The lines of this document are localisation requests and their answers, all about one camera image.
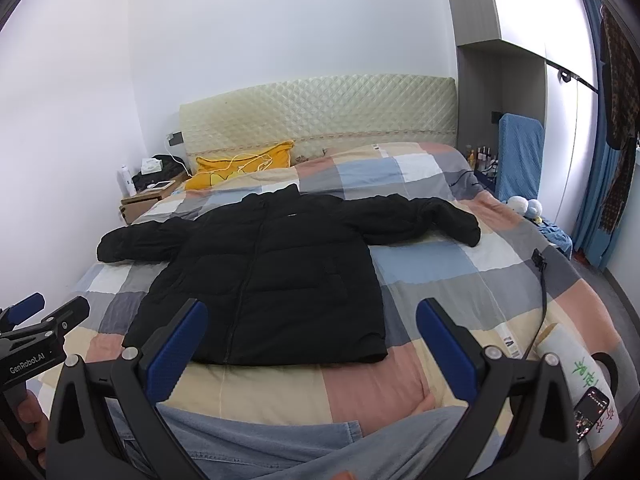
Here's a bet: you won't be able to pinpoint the black puffer jacket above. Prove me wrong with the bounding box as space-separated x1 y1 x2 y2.
96 185 480 366

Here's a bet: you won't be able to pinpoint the person's left hand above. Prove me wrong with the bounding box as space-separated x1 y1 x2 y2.
17 390 49 469

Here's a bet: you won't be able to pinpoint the plaid patchwork bed quilt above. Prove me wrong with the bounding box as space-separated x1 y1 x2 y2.
37 141 626 438

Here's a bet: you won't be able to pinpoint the person's grey jeans legs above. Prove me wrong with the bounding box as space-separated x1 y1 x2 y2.
106 398 507 480

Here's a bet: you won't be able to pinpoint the white printed bag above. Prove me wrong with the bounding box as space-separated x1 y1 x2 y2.
535 323 620 465

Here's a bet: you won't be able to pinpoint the black smartphone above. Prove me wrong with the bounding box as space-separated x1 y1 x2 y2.
574 387 610 442

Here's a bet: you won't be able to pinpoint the wooden nightstand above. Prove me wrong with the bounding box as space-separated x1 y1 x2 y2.
119 171 188 226

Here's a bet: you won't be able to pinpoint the white bottle on nightstand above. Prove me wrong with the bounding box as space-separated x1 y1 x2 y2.
118 165 137 197

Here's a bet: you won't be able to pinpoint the white plush toy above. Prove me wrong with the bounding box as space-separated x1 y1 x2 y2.
506 196 542 224

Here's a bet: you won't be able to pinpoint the blue curtain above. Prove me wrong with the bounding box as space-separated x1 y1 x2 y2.
574 0 625 270

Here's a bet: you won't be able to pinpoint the black bag on nightstand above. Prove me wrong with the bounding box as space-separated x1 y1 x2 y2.
132 154 184 192

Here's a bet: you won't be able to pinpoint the tissue box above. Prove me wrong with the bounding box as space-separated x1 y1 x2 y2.
140 157 163 174

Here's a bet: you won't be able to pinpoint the bottles on side table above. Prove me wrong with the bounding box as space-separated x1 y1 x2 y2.
465 144 498 182

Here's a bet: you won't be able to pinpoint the blue towel covered chair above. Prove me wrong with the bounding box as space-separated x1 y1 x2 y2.
495 113 544 202

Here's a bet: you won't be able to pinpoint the yellow pillow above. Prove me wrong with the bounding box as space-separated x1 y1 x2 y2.
184 141 295 191

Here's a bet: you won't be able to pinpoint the cream quilted headboard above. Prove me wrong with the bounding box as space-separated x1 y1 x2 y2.
179 74 458 159

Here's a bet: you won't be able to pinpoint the black curtain rod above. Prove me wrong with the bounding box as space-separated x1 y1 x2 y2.
544 58 599 94

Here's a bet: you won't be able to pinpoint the brown patterned hanging garment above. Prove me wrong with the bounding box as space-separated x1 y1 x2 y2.
601 6 639 232

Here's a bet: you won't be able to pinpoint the black strap on bed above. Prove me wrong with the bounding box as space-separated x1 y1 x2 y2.
522 247 551 361

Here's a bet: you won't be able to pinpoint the wall socket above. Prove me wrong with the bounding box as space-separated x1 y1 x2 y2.
167 131 184 148

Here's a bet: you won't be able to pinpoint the white charging cable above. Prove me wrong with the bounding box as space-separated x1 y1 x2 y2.
209 152 277 181

